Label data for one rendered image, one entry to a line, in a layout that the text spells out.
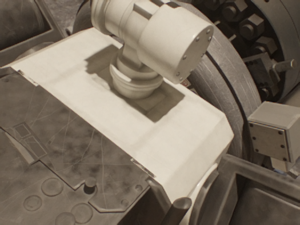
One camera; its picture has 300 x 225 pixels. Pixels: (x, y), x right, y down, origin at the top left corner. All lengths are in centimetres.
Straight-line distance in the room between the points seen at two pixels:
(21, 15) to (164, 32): 24
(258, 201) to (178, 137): 10
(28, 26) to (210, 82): 44
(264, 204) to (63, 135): 20
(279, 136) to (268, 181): 45
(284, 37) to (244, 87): 33
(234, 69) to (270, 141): 18
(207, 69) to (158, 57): 48
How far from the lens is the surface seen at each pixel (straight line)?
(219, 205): 38
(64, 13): 279
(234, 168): 37
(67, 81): 39
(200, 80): 79
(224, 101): 80
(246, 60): 86
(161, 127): 36
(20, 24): 50
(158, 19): 32
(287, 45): 113
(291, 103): 88
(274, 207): 35
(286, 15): 115
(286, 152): 82
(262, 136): 83
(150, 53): 32
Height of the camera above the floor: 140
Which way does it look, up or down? 48 degrees down
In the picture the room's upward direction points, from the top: 4 degrees counter-clockwise
